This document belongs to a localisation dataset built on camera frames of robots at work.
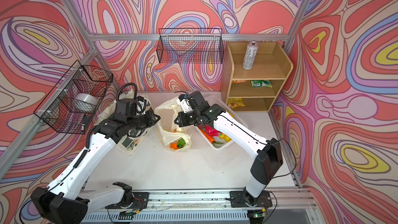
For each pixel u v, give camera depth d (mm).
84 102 704
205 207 730
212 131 870
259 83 986
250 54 800
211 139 901
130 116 572
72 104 745
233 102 1077
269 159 418
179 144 803
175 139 668
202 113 572
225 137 904
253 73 862
